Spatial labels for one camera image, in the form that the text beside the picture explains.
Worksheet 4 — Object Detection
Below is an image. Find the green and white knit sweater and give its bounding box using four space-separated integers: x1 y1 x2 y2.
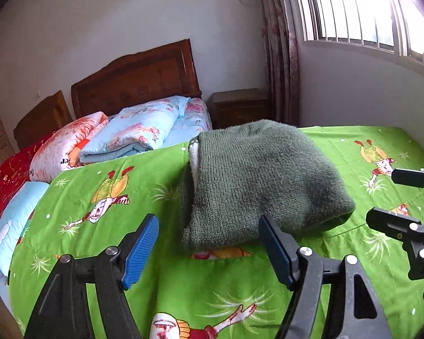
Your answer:
181 119 355 252

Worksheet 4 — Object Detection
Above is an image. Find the small wooden headboard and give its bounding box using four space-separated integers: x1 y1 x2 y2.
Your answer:
14 90 72 150

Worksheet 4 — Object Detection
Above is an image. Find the large wooden headboard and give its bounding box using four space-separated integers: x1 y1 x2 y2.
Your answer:
71 39 201 118

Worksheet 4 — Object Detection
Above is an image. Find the pink floral folded quilt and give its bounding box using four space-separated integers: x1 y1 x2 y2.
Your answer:
29 111 109 183

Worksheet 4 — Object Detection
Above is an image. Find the dark wooden nightstand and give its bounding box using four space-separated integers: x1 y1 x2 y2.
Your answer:
208 88 272 129

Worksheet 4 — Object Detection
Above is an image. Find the green cartoon bed sheet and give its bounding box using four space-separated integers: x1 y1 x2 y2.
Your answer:
10 121 424 338

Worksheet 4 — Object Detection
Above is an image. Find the pink floral curtain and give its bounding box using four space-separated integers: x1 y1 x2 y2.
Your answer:
262 0 300 125

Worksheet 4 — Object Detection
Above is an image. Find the light blue blanket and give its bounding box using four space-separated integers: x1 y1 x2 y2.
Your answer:
0 181 49 276

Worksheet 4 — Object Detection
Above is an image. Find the blue floral folded quilt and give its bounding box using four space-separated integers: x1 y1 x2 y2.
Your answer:
79 96 212 164

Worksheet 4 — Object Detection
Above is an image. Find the barred window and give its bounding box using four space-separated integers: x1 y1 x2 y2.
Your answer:
297 0 424 65

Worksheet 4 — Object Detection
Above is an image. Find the red bed sheet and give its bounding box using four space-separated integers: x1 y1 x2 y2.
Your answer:
0 132 55 219

